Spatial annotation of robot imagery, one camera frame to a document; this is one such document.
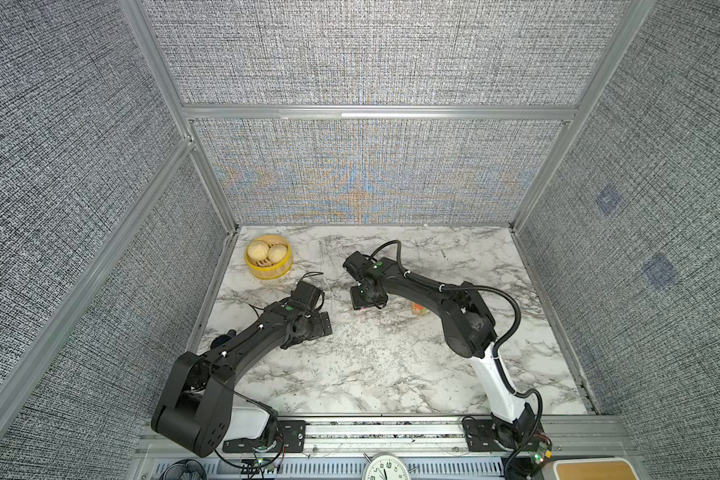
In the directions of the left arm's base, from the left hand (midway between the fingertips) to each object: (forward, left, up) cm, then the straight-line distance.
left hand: (315, 331), depth 88 cm
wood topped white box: (-37, -63, +2) cm, 73 cm away
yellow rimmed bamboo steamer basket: (+24, +18, -1) cm, 30 cm away
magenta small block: (+4, -14, +5) cm, 16 cm away
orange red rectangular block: (-8, -25, +26) cm, 37 cm away
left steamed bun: (+29, +20, +4) cm, 36 cm away
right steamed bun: (+28, +15, +3) cm, 32 cm away
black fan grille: (-32, +28, -1) cm, 42 cm away
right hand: (+11, -14, -2) cm, 18 cm away
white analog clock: (-34, -17, +1) cm, 38 cm away
